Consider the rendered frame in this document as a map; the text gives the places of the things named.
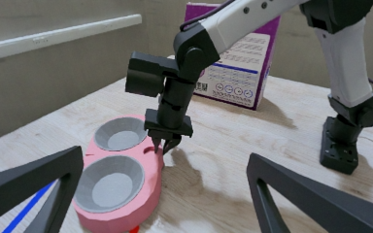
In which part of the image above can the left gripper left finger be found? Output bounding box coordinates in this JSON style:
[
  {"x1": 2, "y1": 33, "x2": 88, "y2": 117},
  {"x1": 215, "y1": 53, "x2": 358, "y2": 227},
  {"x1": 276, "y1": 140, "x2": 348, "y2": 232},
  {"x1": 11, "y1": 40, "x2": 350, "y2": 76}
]
[{"x1": 0, "y1": 146, "x2": 85, "y2": 233}]

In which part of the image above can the grey steel bowl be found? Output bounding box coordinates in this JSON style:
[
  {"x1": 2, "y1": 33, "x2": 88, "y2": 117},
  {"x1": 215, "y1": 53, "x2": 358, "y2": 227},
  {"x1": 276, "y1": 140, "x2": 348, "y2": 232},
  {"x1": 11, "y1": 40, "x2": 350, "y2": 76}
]
[
  {"x1": 93, "y1": 116, "x2": 149, "y2": 151},
  {"x1": 73, "y1": 154, "x2": 145, "y2": 214}
]

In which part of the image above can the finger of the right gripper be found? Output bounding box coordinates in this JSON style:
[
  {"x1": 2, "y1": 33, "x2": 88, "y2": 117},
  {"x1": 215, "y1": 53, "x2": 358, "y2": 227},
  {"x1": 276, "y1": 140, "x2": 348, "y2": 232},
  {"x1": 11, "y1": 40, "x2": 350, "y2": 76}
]
[
  {"x1": 152, "y1": 138, "x2": 161, "y2": 153},
  {"x1": 163, "y1": 140, "x2": 180, "y2": 155}
]

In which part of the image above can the blue tape outline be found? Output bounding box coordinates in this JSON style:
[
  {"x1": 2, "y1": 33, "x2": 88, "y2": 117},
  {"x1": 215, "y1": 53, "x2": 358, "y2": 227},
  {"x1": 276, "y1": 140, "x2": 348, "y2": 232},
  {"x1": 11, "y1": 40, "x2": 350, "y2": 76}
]
[{"x1": 2, "y1": 184, "x2": 139, "y2": 233}]

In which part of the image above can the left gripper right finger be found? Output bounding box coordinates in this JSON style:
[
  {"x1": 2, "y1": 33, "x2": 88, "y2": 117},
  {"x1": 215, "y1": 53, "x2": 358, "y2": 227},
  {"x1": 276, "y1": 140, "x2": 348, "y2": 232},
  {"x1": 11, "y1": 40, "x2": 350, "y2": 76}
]
[{"x1": 246, "y1": 152, "x2": 373, "y2": 233}]

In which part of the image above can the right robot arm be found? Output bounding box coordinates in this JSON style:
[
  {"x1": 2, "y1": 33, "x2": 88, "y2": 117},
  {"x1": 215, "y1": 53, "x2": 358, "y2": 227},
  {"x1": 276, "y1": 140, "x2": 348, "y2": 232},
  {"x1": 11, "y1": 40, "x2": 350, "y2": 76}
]
[{"x1": 124, "y1": 0, "x2": 373, "y2": 169}]

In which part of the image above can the pink pet feeder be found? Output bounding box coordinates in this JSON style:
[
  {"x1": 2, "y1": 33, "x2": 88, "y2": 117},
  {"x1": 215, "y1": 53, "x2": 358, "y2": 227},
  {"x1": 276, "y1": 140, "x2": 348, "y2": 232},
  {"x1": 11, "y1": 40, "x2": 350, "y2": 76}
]
[{"x1": 72, "y1": 135, "x2": 164, "y2": 233}]

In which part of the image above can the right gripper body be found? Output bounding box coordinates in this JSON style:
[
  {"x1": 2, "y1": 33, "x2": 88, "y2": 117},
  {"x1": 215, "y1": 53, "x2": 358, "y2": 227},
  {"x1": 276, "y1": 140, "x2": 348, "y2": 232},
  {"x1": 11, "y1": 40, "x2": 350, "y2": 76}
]
[{"x1": 144, "y1": 93, "x2": 193, "y2": 142}]

